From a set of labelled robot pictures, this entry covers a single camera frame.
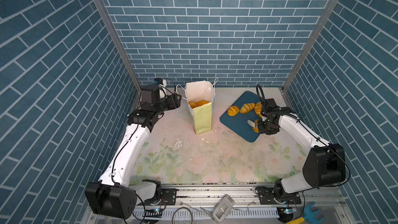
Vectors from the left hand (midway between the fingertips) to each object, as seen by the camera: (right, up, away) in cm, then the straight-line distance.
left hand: (177, 96), depth 75 cm
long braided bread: (+42, -7, +30) cm, 52 cm away
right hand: (+46, -18, +12) cm, 51 cm away
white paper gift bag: (+11, +1, +22) cm, 24 cm away
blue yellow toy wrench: (+61, -53, -7) cm, 81 cm away
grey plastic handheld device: (+22, -52, -5) cm, 56 cm away
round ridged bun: (+32, -9, +28) cm, 44 cm away
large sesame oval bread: (+10, -4, +27) cm, 29 cm away
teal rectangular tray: (+35, -16, +28) cm, 48 cm away
